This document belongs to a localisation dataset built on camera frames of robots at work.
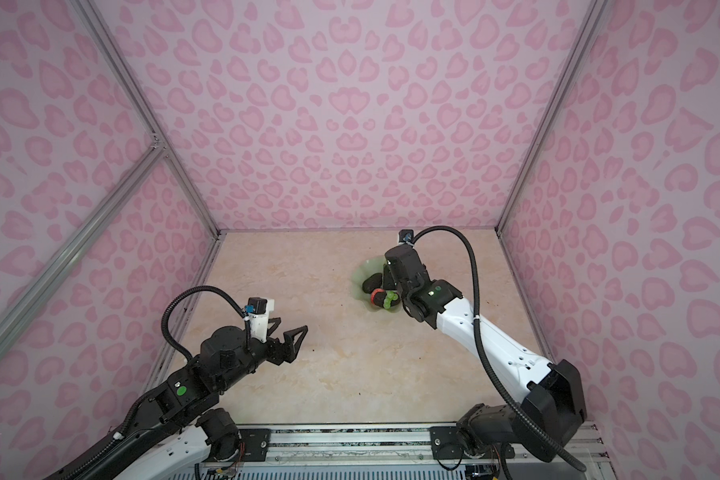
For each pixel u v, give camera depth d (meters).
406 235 0.67
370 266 1.04
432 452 0.72
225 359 0.52
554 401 0.38
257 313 0.61
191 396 0.51
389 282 0.70
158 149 0.90
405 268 0.56
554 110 0.85
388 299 0.81
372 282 1.00
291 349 0.64
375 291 0.97
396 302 0.82
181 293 0.50
